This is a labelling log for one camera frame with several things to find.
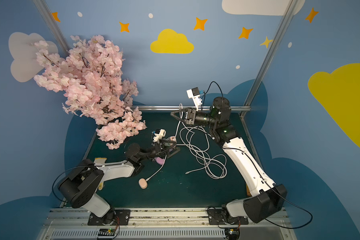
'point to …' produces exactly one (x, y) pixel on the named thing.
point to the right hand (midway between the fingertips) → (174, 113)
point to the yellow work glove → (100, 160)
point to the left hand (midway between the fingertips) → (178, 146)
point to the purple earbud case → (160, 160)
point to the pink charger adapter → (173, 138)
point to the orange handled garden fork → (248, 191)
